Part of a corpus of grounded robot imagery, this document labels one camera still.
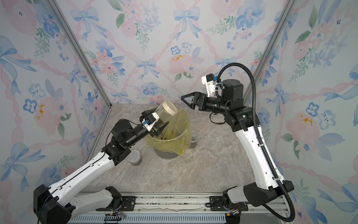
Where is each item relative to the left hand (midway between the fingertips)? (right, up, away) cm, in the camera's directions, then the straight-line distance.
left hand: (162, 114), depth 65 cm
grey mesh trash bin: (-2, -26, +27) cm, 37 cm away
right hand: (+12, +6, -6) cm, 15 cm away
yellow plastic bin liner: (+6, -13, +25) cm, 28 cm away
